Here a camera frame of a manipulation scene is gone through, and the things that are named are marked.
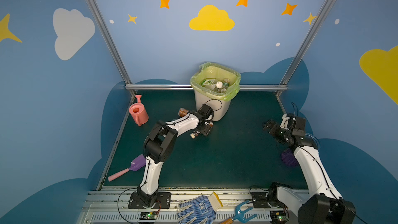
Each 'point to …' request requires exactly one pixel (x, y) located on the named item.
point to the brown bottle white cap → (193, 135)
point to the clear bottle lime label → (212, 83)
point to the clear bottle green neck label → (226, 85)
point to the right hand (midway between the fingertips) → (271, 126)
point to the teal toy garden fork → (239, 214)
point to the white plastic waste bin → (219, 107)
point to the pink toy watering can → (138, 111)
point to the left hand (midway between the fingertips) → (205, 128)
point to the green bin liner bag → (209, 70)
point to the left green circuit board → (148, 215)
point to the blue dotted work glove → (200, 210)
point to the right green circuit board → (279, 216)
